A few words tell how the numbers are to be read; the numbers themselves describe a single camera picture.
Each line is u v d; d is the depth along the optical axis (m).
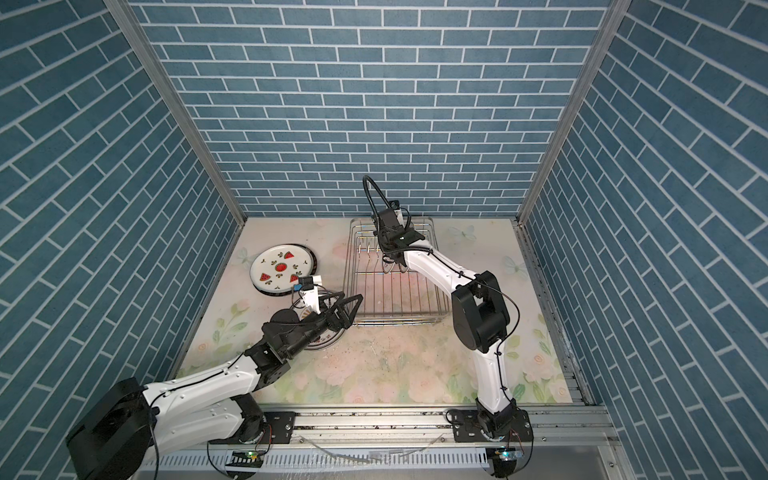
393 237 0.72
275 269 1.02
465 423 0.74
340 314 0.68
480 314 0.53
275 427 0.74
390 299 0.95
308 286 0.68
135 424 0.40
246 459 0.72
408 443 0.72
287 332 0.59
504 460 0.71
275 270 1.02
